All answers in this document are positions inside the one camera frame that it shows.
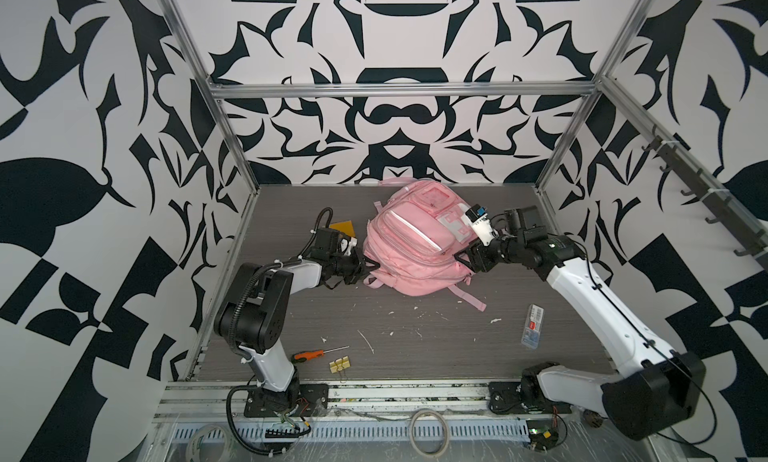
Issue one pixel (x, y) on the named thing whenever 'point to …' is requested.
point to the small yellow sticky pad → (345, 227)
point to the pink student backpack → (414, 235)
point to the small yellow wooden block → (339, 364)
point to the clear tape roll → (445, 442)
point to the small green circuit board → (543, 434)
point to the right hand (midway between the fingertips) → (468, 245)
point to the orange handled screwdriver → (302, 356)
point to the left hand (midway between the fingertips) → (382, 260)
